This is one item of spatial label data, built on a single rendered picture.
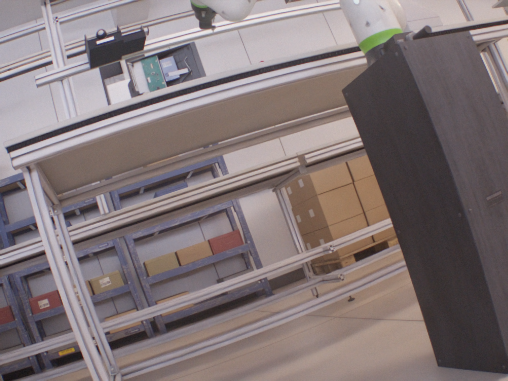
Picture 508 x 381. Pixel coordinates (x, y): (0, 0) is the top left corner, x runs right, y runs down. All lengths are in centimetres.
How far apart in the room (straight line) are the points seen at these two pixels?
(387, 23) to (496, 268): 67
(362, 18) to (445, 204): 53
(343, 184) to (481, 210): 410
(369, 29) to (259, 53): 517
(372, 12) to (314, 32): 549
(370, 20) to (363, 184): 401
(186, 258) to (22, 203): 189
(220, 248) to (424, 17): 386
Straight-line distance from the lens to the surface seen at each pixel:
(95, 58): 241
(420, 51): 127
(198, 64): 189
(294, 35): 682
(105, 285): 533
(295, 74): 172
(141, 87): 188
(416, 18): 205
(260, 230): 603
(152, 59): 191
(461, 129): 126
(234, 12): 169
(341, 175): 530
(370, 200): 538
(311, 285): 356
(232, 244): 549
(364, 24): 146
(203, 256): 542
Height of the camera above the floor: 49
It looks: 5 degrees up
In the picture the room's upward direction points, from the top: 20 degrees counter-clockwise
